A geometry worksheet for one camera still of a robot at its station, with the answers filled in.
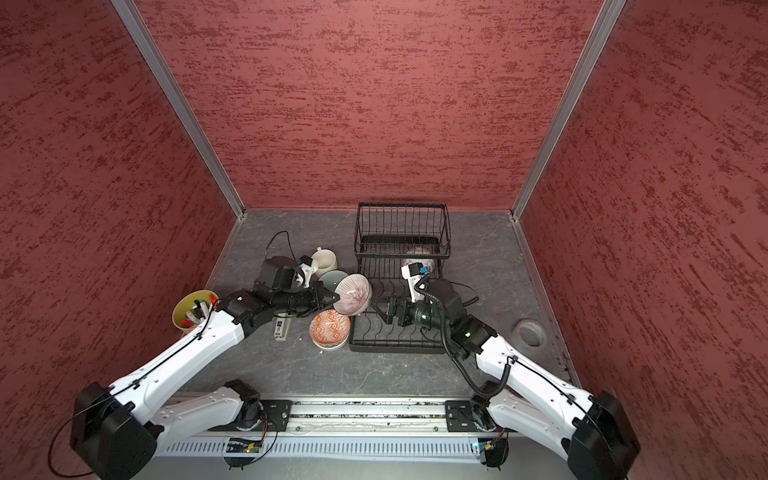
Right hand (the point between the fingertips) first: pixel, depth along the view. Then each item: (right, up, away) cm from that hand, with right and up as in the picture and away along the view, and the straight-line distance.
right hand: (378, 310), depth 73 cm
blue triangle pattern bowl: (+11, +11, -5) cm, 16 cm away
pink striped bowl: (-7, +3, +6) cm, 9 cm away
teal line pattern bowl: (-16, +5, +19) cm, 26 cm away
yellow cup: (-53, 0, +6) cm, 53 cm away
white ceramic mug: (-18, +11, +23) cm, 31 cm away
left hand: (-11, +1, +3) cm, 11 cm away
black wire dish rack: (+2, +19, +36) cm, 41 cm away
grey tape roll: (+45, -11, +16) cm, 49 cm away
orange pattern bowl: (-15, -9, +13) cm, 22 cm away
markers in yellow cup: (-52, -3, +10) cm, 53 cm away
